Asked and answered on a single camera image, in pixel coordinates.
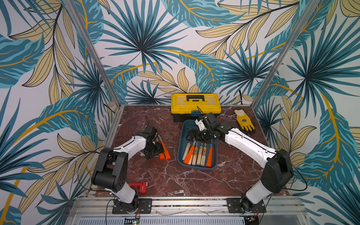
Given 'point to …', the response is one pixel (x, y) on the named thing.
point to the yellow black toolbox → (182, 105)
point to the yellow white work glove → (244, 122)
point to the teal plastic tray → (183, 144)
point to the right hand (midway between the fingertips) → (192, 138)
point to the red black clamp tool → (142, 185)
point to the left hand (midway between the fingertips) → (159, 155)
